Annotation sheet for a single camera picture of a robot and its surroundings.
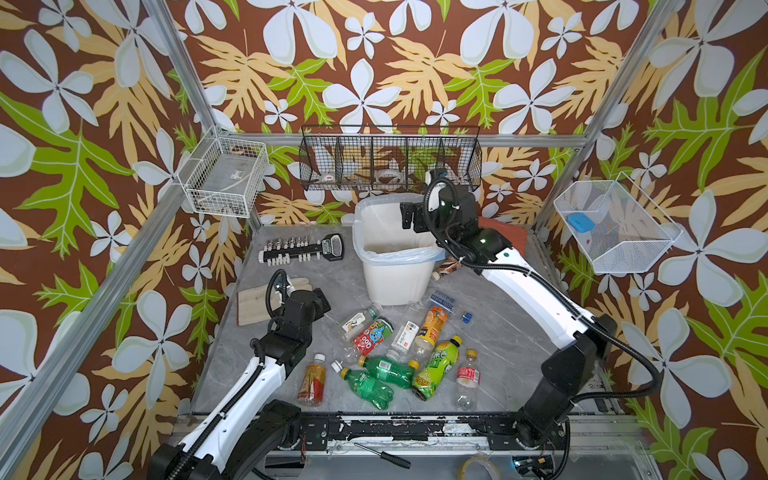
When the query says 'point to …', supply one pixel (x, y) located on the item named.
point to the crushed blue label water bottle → (442, 299)
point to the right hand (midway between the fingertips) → (416, 201)
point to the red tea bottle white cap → (312, 388)
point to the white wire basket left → (223, 175)
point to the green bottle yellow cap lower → (369, 388)
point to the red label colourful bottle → (372, 335)
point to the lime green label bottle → (434, 373)
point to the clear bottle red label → (468, 382)
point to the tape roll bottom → (488, 464)
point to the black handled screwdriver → (389, 457)
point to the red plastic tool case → (516, 234)
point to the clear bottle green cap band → (350, 329)
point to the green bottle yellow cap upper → (399, 374)
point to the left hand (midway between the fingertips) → (303, 293)
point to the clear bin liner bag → (379, 235)
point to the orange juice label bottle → (427, 337)
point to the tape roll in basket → (390, 176)
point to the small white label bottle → (403, 340)
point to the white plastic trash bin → (396, 284)
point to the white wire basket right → (620, 228)
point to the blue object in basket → (582, 222)
